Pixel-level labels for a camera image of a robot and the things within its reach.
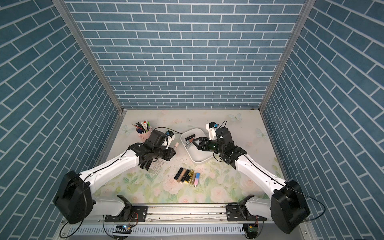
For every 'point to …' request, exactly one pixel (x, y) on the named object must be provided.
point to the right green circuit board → (251, 230)
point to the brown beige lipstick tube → (181, 176)
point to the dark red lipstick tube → (189, 137)
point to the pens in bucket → (142, 127)
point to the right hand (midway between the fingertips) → (197, 142)
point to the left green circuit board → (122, 229)
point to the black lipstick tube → (178, 173)
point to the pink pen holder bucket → (145, 136)
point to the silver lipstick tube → (188, 141)
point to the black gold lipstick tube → (189, 176)
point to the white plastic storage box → (194, 154)
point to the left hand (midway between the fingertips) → (177, 153)
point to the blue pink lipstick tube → (197, 179)
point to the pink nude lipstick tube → (176, 145)
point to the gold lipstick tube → (193, 178)
